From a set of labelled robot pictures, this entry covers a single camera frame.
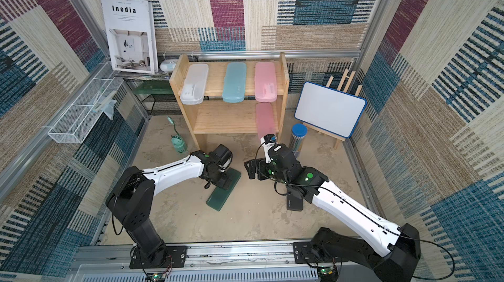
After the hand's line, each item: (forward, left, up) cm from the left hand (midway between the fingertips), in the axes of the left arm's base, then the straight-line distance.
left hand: (221, 179), depth 90 cm
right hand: (-3, -15, +20) cm, 25 cm away
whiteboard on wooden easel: (+25, -51, +17) cm, 59 cm away
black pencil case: (-11, -32, +1) cm, 34 cm away
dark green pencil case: (-6, 0, -3) cm, 7 cm away
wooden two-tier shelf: (+22, +3, +18) cm, 29 cm away
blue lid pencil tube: (+13, -35, +17) cm, 41 cm away
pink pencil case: (+18, -20, +20) cm, 33 cm away
